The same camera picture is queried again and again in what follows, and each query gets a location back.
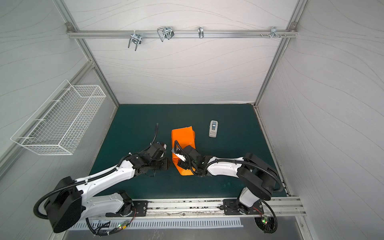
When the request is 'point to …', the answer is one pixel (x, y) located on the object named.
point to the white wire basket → (60, 130)
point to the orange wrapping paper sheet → (182, 137)
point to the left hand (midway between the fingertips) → (167, 164)
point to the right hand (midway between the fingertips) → (183, 152)
